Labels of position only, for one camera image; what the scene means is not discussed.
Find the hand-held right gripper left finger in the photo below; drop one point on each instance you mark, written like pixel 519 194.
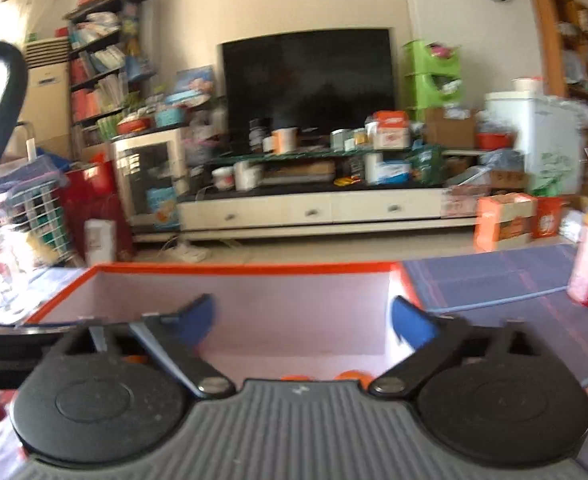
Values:
pixel 199 317

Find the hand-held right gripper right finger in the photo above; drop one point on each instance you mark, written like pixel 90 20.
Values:
pixel 413 322

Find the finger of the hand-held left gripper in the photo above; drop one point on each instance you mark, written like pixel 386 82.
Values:
pixel 14 347

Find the orange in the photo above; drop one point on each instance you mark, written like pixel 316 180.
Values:
pixel 294 377
pixel 351 376
pixel 134 358

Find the orange cardboard box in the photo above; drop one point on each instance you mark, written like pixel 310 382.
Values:
pixel 294 310

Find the blue checked cloth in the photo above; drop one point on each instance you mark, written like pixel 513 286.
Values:
pixel 498 280

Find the cream television stand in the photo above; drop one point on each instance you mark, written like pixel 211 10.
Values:
pixel 373 207

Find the clear bin of pink packets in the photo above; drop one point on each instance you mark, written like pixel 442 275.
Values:
pixel 461 202

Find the printed cardboard fruit carton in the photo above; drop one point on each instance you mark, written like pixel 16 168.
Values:
pixel 503 222

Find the white cup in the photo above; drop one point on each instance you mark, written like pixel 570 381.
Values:
pixel 222 178

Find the white jug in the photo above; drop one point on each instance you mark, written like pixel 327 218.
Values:
pixel 248 176

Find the blue and white tissue box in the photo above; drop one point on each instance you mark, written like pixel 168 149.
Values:
pixel 393 172

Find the red bag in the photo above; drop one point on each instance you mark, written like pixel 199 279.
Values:
pixel 99 200

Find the green bag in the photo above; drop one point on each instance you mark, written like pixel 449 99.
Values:
pixel 428 165

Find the white glass-door cabinet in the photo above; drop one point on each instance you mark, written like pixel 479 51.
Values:
pixel 174 150

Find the small orange carton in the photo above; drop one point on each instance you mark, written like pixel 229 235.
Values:
pixel 548 217

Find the white and orange box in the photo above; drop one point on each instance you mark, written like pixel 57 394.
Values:
pixel 389 132

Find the brown cardboard box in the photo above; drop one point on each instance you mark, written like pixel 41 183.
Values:
pixel 448 132

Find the cream canister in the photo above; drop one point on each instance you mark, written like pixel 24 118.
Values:
pixel 285 141

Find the red basket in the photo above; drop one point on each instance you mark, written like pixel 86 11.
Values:
pixel 496 140

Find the white chest freezer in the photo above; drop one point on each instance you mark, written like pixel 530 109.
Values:
pixel 548 135

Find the printed picture box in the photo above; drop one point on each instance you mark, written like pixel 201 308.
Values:
pixel 195 80

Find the green plastic drawer unit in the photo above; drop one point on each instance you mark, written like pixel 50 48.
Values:
pixel 418 85

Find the standing air conditioner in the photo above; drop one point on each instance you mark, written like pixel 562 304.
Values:
pixel 49 100

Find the black television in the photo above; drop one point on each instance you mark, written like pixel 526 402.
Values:
pixel 309 85

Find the dark bookshelf with books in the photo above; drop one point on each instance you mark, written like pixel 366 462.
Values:
pixel 99 60

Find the wooden shelf unit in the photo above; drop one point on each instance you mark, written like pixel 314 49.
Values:
pixel 543 35

